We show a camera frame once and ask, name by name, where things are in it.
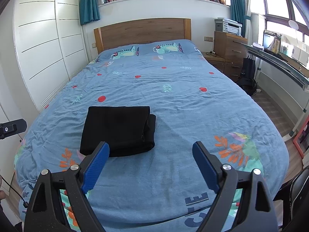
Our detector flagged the black pants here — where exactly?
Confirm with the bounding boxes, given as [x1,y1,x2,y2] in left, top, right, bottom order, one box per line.
[80,106,156,157]

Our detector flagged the person's left hand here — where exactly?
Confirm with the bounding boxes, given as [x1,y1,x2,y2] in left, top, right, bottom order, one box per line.
[0,176,6,200]

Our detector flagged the black office chair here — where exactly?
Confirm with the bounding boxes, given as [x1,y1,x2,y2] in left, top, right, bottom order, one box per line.
[274,166,309,231]

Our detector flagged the white wardrobe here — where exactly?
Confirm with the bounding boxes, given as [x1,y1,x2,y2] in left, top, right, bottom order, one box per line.
[0,0,89,184]

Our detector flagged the blue patterned bed cover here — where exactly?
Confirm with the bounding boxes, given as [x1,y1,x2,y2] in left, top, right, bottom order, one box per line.
[14,40,289,231]

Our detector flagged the black bag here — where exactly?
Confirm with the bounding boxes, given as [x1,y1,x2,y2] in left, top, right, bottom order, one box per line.
[236,53,257,96]

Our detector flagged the grey glass desk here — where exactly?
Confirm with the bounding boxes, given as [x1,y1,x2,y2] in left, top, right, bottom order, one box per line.
[245,42,309,141]

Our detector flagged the teal left curtain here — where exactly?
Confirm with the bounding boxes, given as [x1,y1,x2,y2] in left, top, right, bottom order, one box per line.
[79,0,101,25]

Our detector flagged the teal curtain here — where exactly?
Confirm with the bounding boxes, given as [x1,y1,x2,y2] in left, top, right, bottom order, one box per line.
[230,0,252,40]
[79,0,101,25]

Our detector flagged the wooden nightstand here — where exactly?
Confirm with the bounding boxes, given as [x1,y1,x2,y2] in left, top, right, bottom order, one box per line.
[202,52,225,73]

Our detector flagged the wooden headboard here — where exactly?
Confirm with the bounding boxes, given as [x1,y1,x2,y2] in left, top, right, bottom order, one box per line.
[94,18,192,53]

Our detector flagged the wooden dresser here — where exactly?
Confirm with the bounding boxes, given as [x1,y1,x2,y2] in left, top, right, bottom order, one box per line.
[213,31,248,82]

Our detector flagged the white printer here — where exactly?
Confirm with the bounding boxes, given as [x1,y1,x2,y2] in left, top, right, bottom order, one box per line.
[214,18,242,36]

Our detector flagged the teal right curtain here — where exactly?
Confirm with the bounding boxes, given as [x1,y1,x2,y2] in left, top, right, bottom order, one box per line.
[230,0,252,40]

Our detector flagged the black cable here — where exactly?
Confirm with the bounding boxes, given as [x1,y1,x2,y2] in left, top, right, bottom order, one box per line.
[0,173,29,208]

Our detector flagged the red frame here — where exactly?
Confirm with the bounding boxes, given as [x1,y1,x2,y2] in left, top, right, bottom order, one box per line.
[293,116,309,159]

